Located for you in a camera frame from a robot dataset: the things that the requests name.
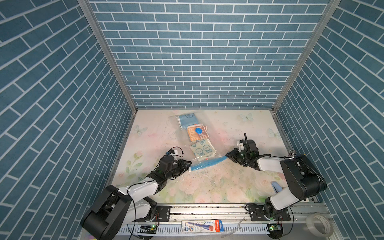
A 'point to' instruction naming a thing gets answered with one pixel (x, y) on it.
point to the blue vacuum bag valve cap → (198, 130)
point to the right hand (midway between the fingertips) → (226, 154)
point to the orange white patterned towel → (194, 136)
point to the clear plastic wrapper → (232, 231)
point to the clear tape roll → (328, 226)
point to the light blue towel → (187, 120)
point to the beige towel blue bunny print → (203, 149)
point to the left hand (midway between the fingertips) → (194, 165)
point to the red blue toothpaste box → (202, 226)
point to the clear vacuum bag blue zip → (220, 155)
